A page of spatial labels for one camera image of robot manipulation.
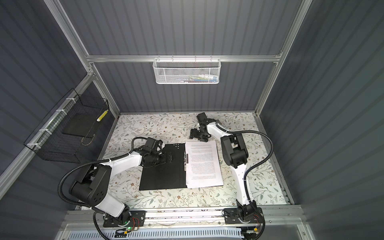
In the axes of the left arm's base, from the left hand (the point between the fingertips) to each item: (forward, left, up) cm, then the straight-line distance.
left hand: (169, 160), depth 91 cm
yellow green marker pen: (+17, +35, +24) cm, 46 cm away
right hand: (+16, -17, -1) cm, 24 cm away
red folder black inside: (-9, +1, -3) cm, 9 cm away
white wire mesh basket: (+72, -11, +20) cm, 75 cm away
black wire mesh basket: (-4, +48, +30) cm, 57 cm away
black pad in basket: (+9, +42, +26) cm, 50 cm away
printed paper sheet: (-6, -21, -3) cm, 22 cm away
